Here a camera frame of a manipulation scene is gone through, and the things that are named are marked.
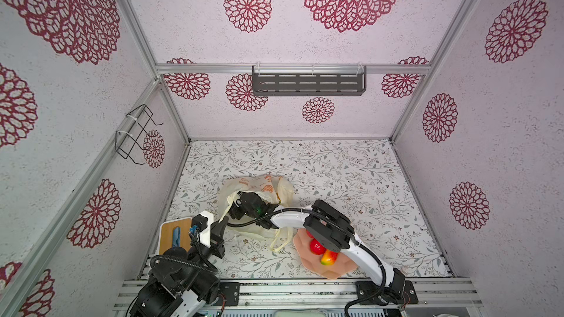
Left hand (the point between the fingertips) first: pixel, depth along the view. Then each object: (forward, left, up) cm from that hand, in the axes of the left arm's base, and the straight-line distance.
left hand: (227, 220), depth 67 cm
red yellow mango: (-6, -33, -19) cm, 39 cm away
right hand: (+18, +7, -20) cm, 28 cm away
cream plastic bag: (+18, -14, -12) cm, 26 cm away
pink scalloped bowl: (-8, -38, -20) cm, 44 cm away
